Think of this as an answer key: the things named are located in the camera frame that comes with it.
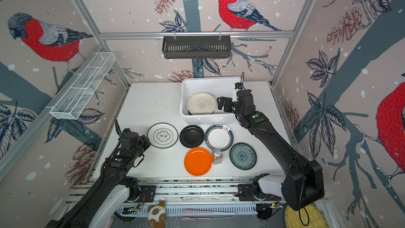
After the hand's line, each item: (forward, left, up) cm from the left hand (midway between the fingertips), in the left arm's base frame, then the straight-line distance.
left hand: (148, 137), depth 84 cm
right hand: (+13, -41, +15) cm, 45 cm away
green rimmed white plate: (+4, -40, -9) cm, 41 cm away
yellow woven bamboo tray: (-35, -77, -7) cm, 85 cm away
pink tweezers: (-35, -23, -5) cm, 42 cm away
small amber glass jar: (-11, -37, +1) cm, 38 cm away
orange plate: (-11, -27, -8) cm, 30 cm away
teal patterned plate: (-8, -52, -8) cm, 53 cm away
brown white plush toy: (-33, -10, -5) cm, 35 cm away
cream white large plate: (+26, -28, -4) cm, 39 cm away
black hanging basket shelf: (+57, -25, +19) cm, 65 cm away
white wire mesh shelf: (+7, +30, +22) cm, 38 cm away
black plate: (+5, -22, -10) cm, 25 cm away
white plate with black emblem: (+4, -6, -6) cm, 9 cm away
